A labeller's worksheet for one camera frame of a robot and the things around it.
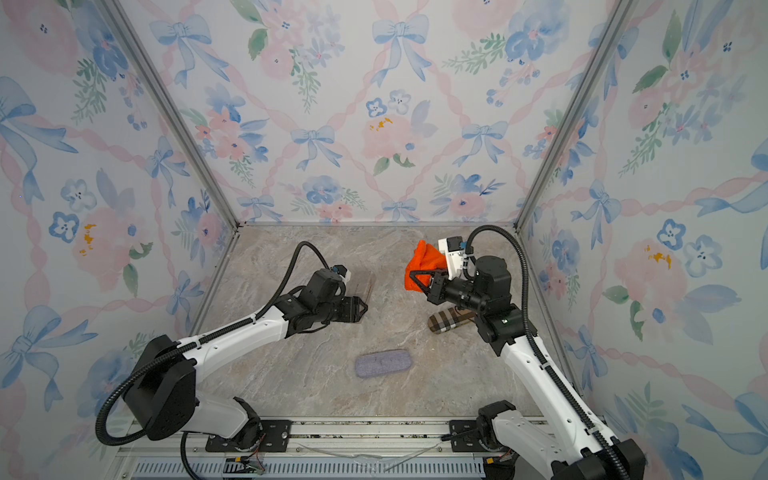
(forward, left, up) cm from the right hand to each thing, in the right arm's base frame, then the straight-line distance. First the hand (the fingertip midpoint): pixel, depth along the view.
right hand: (414, 274), depth 70 cm
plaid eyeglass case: (+3, -12, -26) cm, 29 cm away
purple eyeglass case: (-11, +8, -26) cm, 30 cm away
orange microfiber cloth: (+3, -2, +3) cm, 4 cm away
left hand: (+2, +14, -17) cm, 22 cm away
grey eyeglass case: (+7, +15, -15) cm, 22 cm away
